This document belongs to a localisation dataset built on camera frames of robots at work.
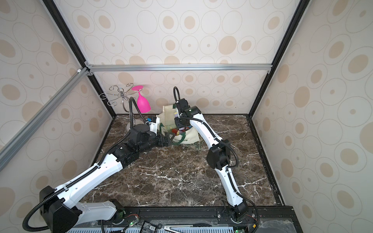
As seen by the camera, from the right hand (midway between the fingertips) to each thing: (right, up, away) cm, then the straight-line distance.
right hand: (186, 122), depth 96 cm
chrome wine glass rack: (-41, +17, -8) cm, 45 cm away
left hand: (-6, -7, -23) cm, 25 cm away
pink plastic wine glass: (-29, +12, -1) cm, 31 cm away
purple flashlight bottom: (-4, -6, -5) cm, 8 cm away
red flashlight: (-9, -6, +10) cm, 14 cm away
